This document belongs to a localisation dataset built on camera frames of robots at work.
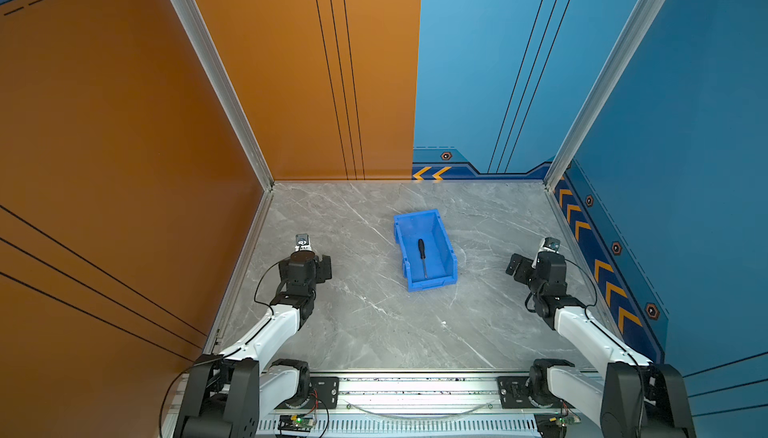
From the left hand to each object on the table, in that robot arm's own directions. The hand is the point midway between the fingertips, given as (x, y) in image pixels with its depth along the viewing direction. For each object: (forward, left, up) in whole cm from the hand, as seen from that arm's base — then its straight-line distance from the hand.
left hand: (307, 255), depth 89 cm
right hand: (0, -65, 0) cm, 65 cm away
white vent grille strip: (-41, -31, -9) cm, 52 cm away
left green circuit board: (-40, -3, -10) cm, 41 cm away
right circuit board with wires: (-38, -67, -8) cm, 78 cm away
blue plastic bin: (+3, -41, -8) cm, 42 cm away
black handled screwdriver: (+4, -35, -7) cm, 36 cm away
